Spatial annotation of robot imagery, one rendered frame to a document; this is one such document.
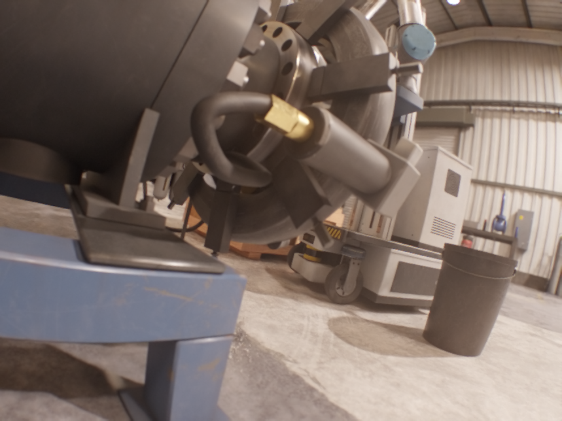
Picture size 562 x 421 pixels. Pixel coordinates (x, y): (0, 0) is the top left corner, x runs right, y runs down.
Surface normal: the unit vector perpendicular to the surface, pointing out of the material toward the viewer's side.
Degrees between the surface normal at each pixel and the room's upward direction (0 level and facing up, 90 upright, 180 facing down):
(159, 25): 106
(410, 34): 95
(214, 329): 90
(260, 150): 135
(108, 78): 123
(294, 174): 90
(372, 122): 99
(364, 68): 90
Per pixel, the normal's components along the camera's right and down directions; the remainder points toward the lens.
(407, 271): 0.31, 0.08
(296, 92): 0.65, 0.30
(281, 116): 0.48, 0.64
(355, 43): -0.67, -0.18
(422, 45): -0.10, 0.07
